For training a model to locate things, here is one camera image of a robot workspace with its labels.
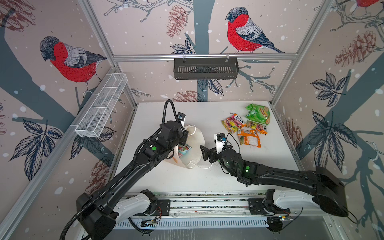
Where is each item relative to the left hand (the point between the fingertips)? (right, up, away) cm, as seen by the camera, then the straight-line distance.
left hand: (183, 128), depth 74 cm
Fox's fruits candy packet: (+33, +1, +30) cm, 45 cm away
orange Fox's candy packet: (+42, -8, +23) cm, 49 cm away
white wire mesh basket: (-45, +2, -4) cm, 45 cm away
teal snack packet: (-1, -14, +14) cm, 20 cm away
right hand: (+11, -9, +2) cm, 14 cm away
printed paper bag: (+6, -8, +12) cm, 16 cm away
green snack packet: (+51, +8, +30) cm, 59 cm away
